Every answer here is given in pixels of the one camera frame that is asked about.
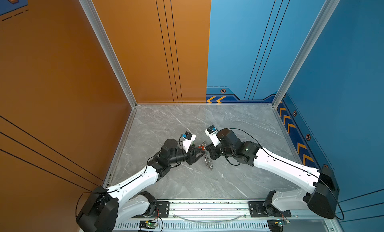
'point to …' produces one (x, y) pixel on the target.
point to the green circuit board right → (281, 222)
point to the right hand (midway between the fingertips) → (204, 148)
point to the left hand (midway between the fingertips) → (203, 151)
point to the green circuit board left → (147, 224)
